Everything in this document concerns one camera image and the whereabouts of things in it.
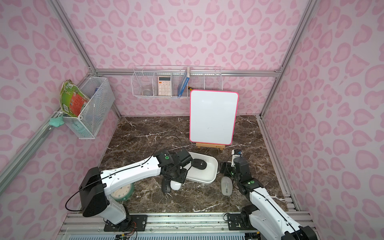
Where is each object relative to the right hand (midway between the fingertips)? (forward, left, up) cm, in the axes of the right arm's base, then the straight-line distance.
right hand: (225, 162), depth 85 cm
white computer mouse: (-14, +27, +2) cm, 30 cm away
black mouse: (+1, +15, -4) cm, 16 cm away
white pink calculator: (+41, +37, +23) cm, 60 cm away
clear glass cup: (+39, +49, +19) cm, 66 cm away
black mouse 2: (-13, +33, -4) cm, 36 cm away
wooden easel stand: (+15, +15, -5) cm, 22 cm away
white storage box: (-5, +11, -9) cm, 15 cm away
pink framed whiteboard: (+22, +7, +14) cm, 27 cm away
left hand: (-9, +24, +2) cm, 25 cm away
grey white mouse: (-12, 0, -5) cm, 13 cm away
